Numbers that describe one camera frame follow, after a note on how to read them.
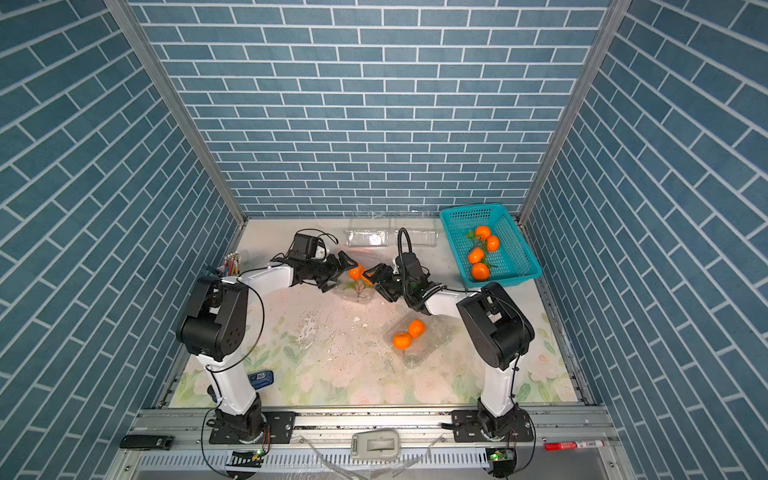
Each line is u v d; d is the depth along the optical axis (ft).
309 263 2.76
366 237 3.34
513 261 3.45
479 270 3.25
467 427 2.41
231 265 2.86
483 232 3.67
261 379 2.58
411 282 2.44
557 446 2.31
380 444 2.29
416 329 2.90
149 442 2.27
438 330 2.99
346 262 2.93
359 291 3.24
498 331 1.66
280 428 2.44
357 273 3.24
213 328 1.67
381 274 2.77
